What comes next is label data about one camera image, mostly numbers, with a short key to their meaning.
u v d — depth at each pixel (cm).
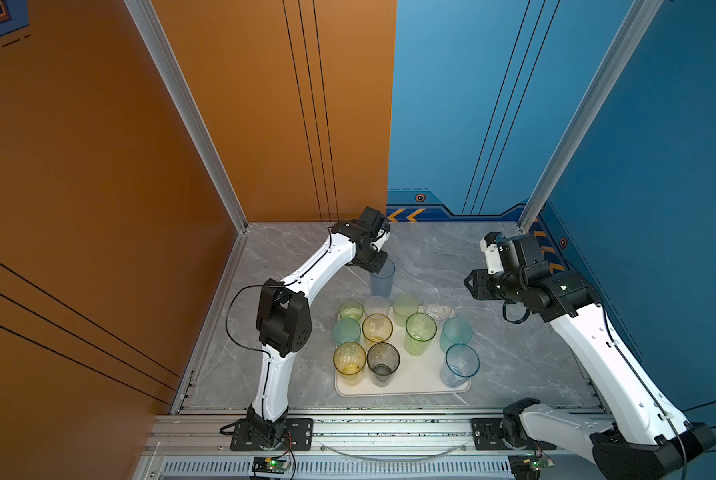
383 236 77
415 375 84
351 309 93
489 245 65
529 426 61
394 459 71
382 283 93
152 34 72
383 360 73
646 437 37
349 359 80
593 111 86
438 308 92
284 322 53
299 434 73
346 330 87
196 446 72
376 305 91
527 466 70
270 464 71
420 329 87
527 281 50
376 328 81
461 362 80
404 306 87
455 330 89
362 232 66
